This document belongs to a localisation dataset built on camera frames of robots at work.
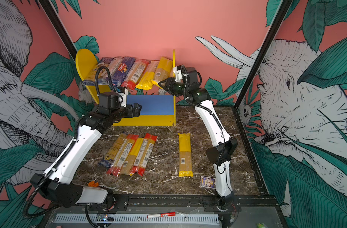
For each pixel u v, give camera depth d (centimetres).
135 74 76
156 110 92
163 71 78
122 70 77
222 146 50
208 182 80
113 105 55
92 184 79
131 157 88
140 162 86
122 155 88
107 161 86
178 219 70
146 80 73
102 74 76
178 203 76
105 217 70
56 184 38
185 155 90
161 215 70
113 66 85
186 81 56
